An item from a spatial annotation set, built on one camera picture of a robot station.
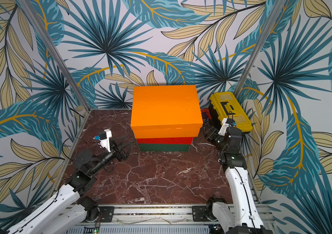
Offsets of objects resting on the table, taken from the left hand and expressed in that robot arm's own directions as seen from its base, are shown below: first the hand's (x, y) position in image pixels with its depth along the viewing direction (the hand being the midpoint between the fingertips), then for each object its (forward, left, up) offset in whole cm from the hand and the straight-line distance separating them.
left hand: (132, 143), depth 68 cm
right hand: (+10, -36, -1) cm, 37 cm away
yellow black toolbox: (+38, -57, -11) cm, 69 cm away
